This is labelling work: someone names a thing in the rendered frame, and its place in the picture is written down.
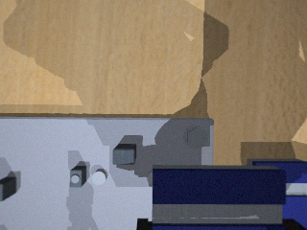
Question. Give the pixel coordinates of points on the blue rectangular block with slot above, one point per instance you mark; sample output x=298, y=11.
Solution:
x=296, y=186
x=217, y=197

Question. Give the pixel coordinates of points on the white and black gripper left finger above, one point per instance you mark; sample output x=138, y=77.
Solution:
x=144, y=224

